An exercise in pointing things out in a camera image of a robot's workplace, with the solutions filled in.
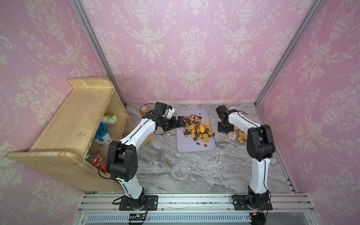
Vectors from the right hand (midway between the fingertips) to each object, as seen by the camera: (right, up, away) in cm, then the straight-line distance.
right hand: (225, 130), depth 100 cm
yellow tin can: (+10, +17, +11) cm, 22 cm away
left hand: (-32, +4, -13) cm, 35 cm away
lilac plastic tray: (-29, -10, -2) cm, 31 cm away
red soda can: (-65, -9, -43) cm, 78 cm away
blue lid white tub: (-69, 0, -33) cm, 76 cm away
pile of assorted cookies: (-22, +2, +3) cm, 22 cm away
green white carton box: (-72, +9, -20) cm, 75 cm away
